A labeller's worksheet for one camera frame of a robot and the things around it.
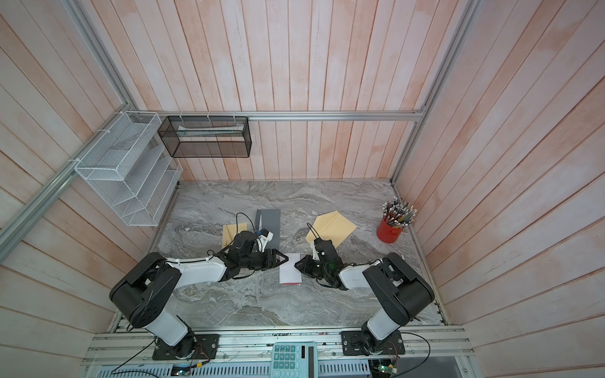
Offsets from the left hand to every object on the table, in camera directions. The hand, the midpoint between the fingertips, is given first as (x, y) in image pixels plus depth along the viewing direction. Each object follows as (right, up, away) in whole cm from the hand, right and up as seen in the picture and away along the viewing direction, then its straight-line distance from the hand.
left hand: (284, 264), depth 86 cm
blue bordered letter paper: (-12, +13, +17) cm, 24 cm away
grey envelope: (-7, +14, +18) cm, 24 cm away
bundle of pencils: (+43, +18, -1) cm, 46 cm away
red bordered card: (+2, -5, +4) cm, 6 cm away
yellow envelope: (-24, +11, +14) cm, 30 cm away
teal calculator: (+4, -25, -17) cm, 30 cm away
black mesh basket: (-36, +53, +18) cm, 67 cm away
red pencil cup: (+41, +11, +7) cm, 43 cm away
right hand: (+4, -2, +4) cm, 6 cm away
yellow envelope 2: (+21, +12, +17) cm, 30 cm away
